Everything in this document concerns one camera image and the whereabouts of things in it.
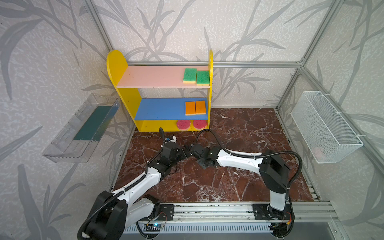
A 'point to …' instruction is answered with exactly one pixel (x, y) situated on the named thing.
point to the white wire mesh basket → (329, 136)
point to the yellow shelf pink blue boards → (165, 98)
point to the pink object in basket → (319, 153)
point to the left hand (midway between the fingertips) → (189, 145)
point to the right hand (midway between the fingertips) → (203, 152)
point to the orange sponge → (200, 108)
